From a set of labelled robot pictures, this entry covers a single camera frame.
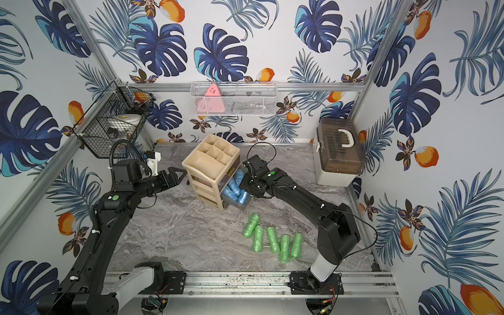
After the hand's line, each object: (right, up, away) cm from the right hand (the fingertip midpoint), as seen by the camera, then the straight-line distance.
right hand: (243, 185), depth 84 cm
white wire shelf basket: (-5, +43, +16) cm, 46 cm away
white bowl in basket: (-48, +27, -5) cm, 55 cm away
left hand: (-23, +7, -12) cm, 27 cm away
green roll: (+6, -24, -1) cm, 25 cm away
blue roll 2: (-4, -1, +5) cm, 7 cm away
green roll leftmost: (+4, -16, +4) cm, 17 cm away
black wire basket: (-58, +23, -9) cm, 63 cm away
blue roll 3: (-7, -3, +3) cm, 8 cm away
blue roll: (-2, +4, +8) cm, 9 cm away
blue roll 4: (0, -5, 0) cm, 5 cm away
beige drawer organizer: (-14, +9, -4) cm, 17 cm away
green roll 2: (+13, -23, -1) cm, 26 cm away
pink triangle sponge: (-15, +38, +6) cm, 41 cm away
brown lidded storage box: (+47, +16, +14) cm, 51 cm away
